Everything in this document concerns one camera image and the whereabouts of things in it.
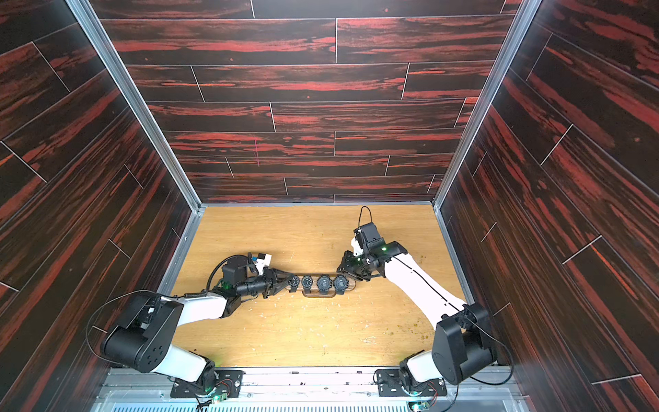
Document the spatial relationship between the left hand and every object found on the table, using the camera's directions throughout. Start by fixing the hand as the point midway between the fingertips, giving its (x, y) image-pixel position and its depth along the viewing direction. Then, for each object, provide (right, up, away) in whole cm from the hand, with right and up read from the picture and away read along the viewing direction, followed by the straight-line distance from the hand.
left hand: (294, 279), depth 84 cm
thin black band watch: (+16, -2, +1) cm, 16 cm away
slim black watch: (0, -1, +2) cm, 2 cm away
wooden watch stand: (+7, -5, +6) cm, 11 cm away
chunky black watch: (+4, -1, +2) cm, 5 cm away
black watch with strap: (+10, -2, 0) cm, 10 cm away
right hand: (+17, +4, 0) cm, 17 cm away
